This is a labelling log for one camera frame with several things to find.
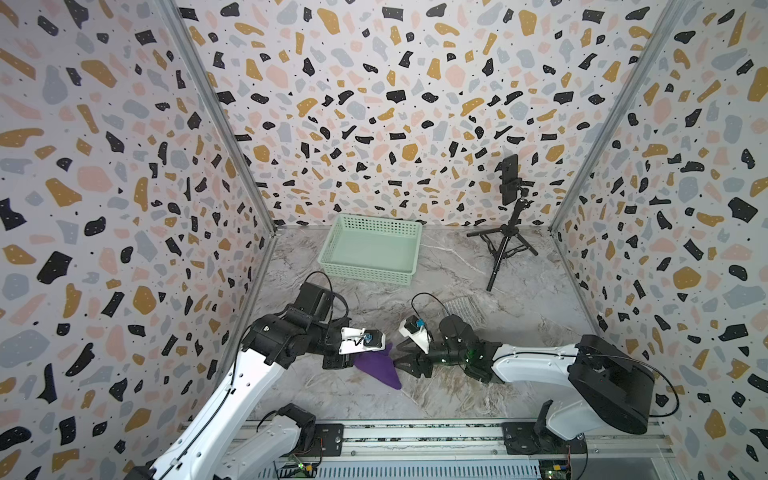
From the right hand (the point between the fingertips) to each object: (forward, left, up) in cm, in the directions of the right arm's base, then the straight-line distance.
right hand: (397, 357), depth 77 cm
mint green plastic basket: (+42, +11, -5) cm, 44 cm away
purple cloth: (-3, +4, +2) cm, 6 cm away
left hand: (-1, +7, +10) cm, 12 cm away
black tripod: (+39, -34, +2) cm, 52 cm away
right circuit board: (-21, -38, -13) cm, 45 cm away
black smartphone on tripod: (+47, -33, +22) cm, 61 cm away
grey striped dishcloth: (+19, -22, -8) cm, 30 cm away
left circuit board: (-24, +22, -10) cm, 34 cm away
